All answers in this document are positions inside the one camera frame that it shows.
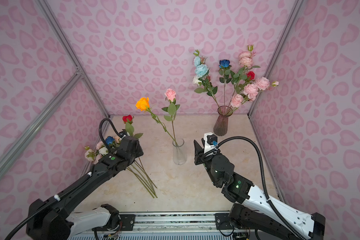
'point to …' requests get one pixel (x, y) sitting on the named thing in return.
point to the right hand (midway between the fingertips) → (197, 140)
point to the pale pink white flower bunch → (91, 155)
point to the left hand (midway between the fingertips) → (139, 144)
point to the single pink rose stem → (171, 108)
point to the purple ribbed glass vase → (221, 127)
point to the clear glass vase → (179, 155)
